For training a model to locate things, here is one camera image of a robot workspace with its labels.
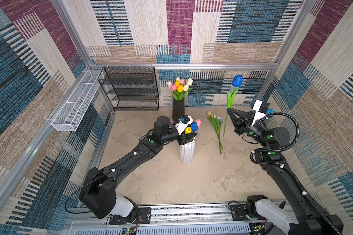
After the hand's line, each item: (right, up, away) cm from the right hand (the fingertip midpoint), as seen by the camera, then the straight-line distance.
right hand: (227, 111), depth 61 cm
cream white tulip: (-13, +20, +29) cm, 37 cm away
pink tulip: (-10, -5, +11) cm, 15 cm away
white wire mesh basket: (-72, -1, +11) cm, 73 cm away
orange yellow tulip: (-20, +20, +31) cm, 42 cm away
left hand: (-12, -7, +14) cm, 20 cm away
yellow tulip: (-19, +16, +28) cm, 37 cm away
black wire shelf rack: (-54, +20, +50) cm, 76 cm away
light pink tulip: (-17, +21, +33) cm, 43 cm away
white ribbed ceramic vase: (-15, -20, +18) cm, 31 cm away
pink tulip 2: (-23, +17, +28) cm, 40 cm away
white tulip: (-20, +22, +31) cm, 43 cm away
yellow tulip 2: (+8, -4, +48) cm, 49 cm away
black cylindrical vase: (-20, +5, +45) cm, 49 cm away
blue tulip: (-13, -6, +8) cm, 16 cm away
